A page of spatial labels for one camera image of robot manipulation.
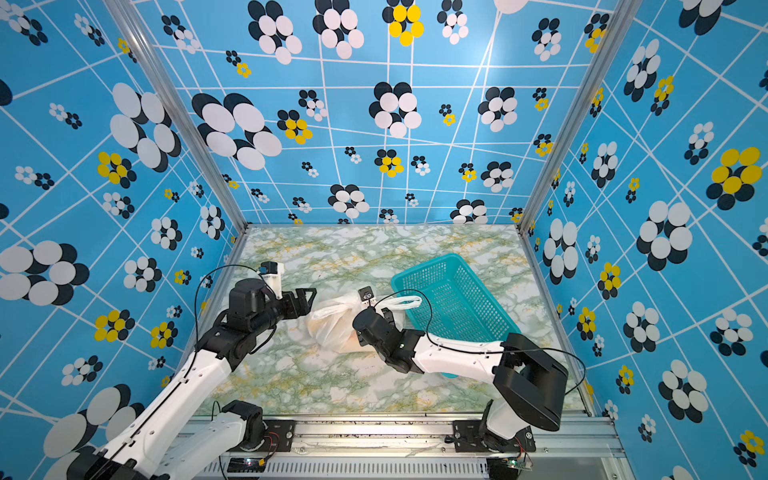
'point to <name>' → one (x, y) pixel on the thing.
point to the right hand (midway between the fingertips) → (366, 313)
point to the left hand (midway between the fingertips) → (305, 290)
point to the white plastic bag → (330, 321)
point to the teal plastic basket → (452, 302)
